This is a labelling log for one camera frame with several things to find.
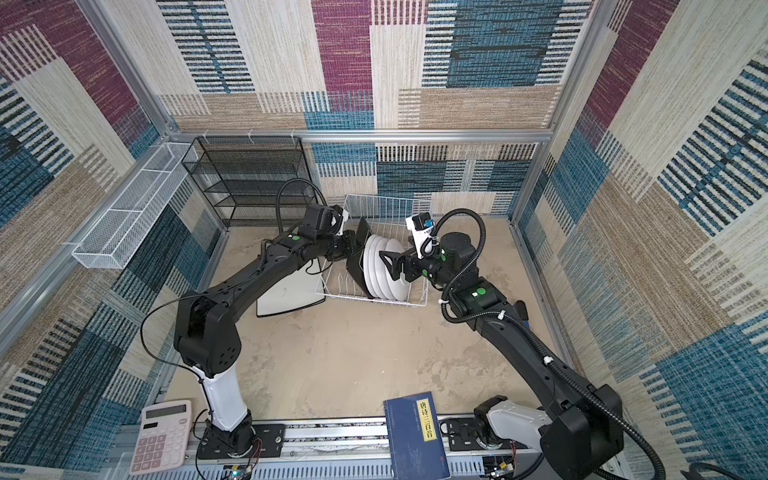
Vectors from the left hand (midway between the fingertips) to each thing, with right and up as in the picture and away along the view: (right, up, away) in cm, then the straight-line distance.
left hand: (366, 243), depth 87 cm
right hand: (+8, -2, -14) cm, 16 cm away
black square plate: (-3, -6, -3) cm, 7 cm away
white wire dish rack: (+5, +10, +32) cm, 34 cm away
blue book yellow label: (+13, -47, -15) cm, 51 cm away
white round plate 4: (+10, -13, +2) cm, 17 cm away
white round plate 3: (+5, -8, -18) cm, 21 cm away
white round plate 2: (+2, +1, +5) cm, 5 cm away
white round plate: (0, -7, 0) cm, 7 cm away
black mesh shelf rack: (-43, +23, +24) cm, 54 cm away
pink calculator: (-48, -47, -14) cm, 68 cm away
